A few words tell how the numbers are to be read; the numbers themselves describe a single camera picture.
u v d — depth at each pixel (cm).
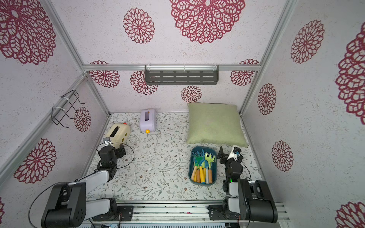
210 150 93
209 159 90
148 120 103
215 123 99
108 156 67
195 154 94
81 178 51
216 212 73
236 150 73
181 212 75
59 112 73
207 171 85
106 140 76
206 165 88
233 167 67
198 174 83
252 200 43
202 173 83
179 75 92
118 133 95
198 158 89
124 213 73
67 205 42
